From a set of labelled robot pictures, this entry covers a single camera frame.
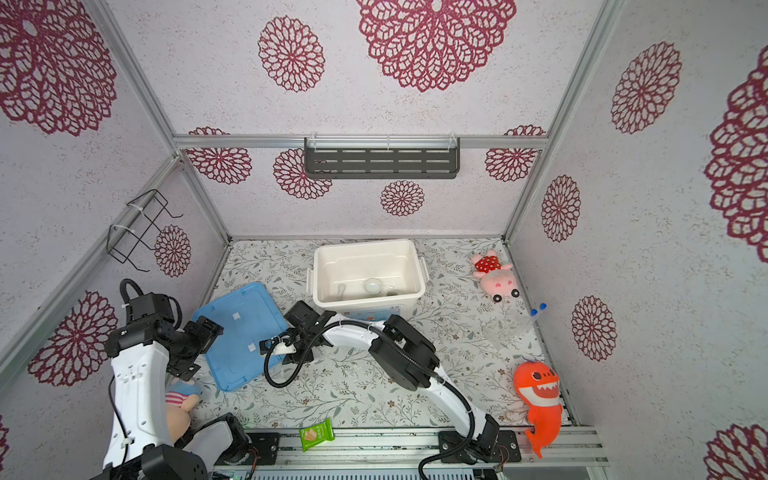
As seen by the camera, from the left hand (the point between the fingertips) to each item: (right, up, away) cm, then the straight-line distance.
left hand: (214, 350), depth 75 cm
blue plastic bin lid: (-2, +5, +22) cm, 23 cm away
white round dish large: (+39, +14, +30) cm, 51 cm away
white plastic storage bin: (+28, +20, +28) cm, 44 cm away
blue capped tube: (+84, +9, +6) cm, 84 cm away
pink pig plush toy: (+80, +17, +23) cm, 85 cm away
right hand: (+13, -3, +14) cm, 19 cm away
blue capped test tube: (+88, +10, +8) cm, 88 cm away
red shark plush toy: (+82, -9, +1) cm, 83 cm away
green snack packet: (+26, -21, -1) cm, 33 cm away
